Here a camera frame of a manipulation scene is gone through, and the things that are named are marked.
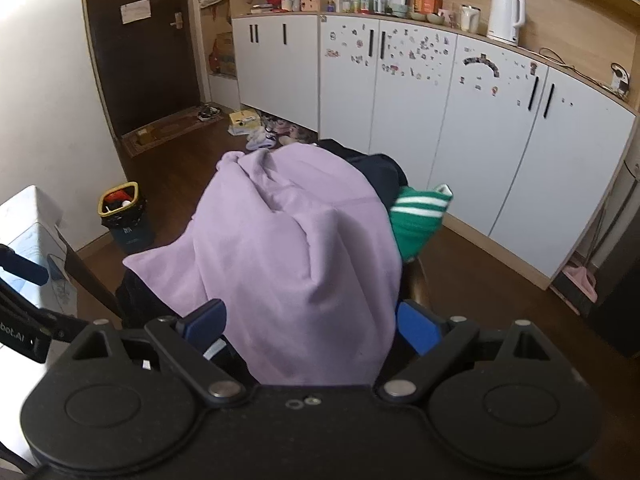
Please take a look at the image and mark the pink shoes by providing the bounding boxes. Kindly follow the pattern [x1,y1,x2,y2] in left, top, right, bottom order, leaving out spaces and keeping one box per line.
[275,122,317,147]

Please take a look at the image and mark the long white stickered cabinet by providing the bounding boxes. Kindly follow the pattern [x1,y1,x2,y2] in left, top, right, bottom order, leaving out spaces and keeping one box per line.
[318,12,640,291]

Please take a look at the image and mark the white two-door cabinet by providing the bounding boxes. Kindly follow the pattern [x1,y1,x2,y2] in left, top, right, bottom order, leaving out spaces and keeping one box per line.
[231,12,321,133]

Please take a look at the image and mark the purple sweatshirt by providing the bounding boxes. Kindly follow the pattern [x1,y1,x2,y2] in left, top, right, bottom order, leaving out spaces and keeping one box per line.
[122,144,403,386]

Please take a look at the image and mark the dark navy garment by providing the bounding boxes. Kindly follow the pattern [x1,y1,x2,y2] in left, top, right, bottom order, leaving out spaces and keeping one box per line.
[315,138,408,211]

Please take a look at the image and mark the brown doormat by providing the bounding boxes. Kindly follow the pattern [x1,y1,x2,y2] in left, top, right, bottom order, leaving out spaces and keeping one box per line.
[121,105,224,159]

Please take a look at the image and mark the paper notice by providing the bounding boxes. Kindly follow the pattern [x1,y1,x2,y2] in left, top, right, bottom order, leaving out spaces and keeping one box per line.
[120,0,152,24]

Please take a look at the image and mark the white mug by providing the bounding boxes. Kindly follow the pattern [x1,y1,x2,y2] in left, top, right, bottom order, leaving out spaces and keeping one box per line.
[459,4,482,33]

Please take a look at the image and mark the yellow box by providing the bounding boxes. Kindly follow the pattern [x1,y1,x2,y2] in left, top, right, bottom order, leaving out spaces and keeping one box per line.
[229,109,261,136]

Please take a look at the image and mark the dark refrigerator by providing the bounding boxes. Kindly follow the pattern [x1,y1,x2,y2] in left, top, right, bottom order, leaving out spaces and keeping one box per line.
[585,162,640,357]

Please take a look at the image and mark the green white-striped sweater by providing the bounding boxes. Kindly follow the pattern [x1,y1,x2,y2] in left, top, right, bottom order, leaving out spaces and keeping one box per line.
[389,183,455,264]

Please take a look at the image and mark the white wall socket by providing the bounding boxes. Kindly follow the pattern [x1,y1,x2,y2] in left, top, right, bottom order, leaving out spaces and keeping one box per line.
[611,62,632,94]

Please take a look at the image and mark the dark brown door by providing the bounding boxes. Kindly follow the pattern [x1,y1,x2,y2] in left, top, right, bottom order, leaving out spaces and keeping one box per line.
[82,0,203,141]

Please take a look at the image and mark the yellow-rimmed trash bin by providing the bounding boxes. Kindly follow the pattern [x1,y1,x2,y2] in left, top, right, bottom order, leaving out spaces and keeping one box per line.
[98,181,156,255]

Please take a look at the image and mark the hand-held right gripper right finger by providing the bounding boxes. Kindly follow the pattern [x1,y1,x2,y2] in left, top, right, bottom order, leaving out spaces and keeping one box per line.
[372,300,566,406]

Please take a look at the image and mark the white electric kettle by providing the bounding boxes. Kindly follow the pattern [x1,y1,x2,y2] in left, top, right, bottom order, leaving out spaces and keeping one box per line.
[486,0,527,46]

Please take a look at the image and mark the black power cable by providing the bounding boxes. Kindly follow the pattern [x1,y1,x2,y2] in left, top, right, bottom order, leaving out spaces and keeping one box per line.
[539,47,632,102]

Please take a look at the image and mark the pink dustpan with broom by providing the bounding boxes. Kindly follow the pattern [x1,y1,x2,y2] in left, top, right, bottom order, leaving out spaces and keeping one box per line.
[550,200,609,317]

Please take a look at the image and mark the cardboard boxes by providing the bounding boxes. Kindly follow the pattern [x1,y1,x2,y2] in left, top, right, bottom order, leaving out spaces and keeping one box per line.
[209,32,237,77]

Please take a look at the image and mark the purple slippers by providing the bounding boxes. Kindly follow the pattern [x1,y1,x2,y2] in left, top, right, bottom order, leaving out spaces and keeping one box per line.
[245,127,278,151]

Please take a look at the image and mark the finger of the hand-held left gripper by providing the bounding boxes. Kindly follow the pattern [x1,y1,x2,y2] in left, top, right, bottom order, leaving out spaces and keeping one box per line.
[0,244,50,284]
[0,280,110,345]

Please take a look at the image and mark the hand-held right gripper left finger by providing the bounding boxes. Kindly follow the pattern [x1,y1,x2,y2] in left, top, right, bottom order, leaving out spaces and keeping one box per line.
[72,298,248,406]

